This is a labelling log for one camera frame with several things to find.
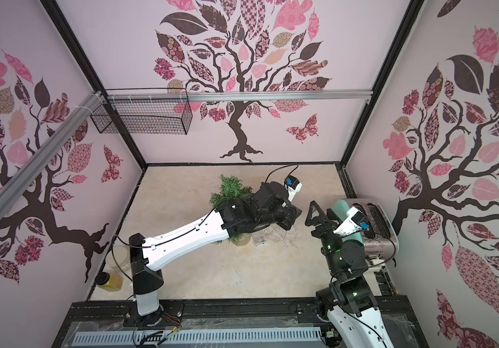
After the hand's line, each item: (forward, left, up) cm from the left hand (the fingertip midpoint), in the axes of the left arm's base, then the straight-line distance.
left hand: (295, 213), depth 68 cm
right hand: (0, -7, +4) cm, 8 cm away
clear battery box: (+3, +11, -24) cm, 26 cm away
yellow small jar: (-15, +64, -20) cm, 68 cm away
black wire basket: (+72, +74, -10) cm, 104 cm away
